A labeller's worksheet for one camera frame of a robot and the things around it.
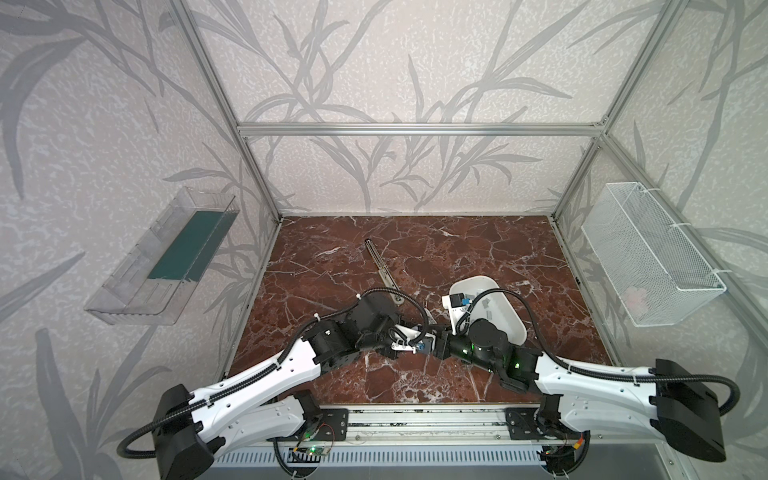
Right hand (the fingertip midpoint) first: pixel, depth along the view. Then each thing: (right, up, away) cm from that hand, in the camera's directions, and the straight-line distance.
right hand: (416, 322), depth 73 cm
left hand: (0, +1, 0) cm, 1 cm away
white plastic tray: (+13, +7, -4) cm, 15 cm away
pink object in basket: (+54, +6, -1) cm, 54 cm away
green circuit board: (-25, -30, -2) cm, 39 cm away
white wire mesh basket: (+51, +14, -10) cm, 54 cm away
